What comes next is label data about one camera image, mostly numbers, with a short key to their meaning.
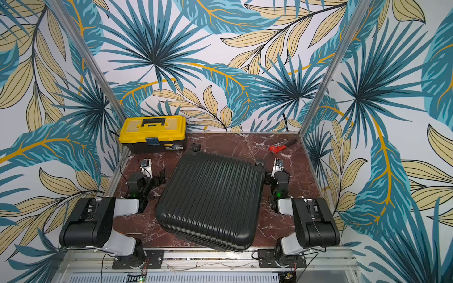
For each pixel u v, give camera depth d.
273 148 1.10
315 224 0.46
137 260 0.66
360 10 0.69
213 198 0.67
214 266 0.73
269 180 0.82
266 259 0.73
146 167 0.79
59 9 0.68
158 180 0.84
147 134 0.99
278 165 0.77
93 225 0.44
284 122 1.18
